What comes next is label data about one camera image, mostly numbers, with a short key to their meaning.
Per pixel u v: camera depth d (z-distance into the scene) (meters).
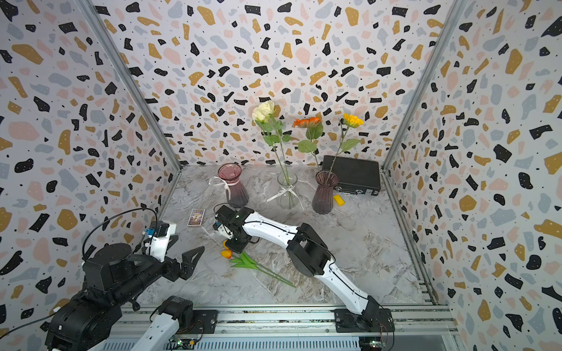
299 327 0.73
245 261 0.86
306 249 0.60
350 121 0.82
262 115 0.91
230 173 0.95
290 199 1.01
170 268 0.51
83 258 0.70
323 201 1.00
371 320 0.64
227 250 0.90
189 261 0.52
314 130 0.85
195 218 0.98
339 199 1.06
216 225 0.83
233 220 0.67
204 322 0.73
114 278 0.41
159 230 0.48
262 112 0.90
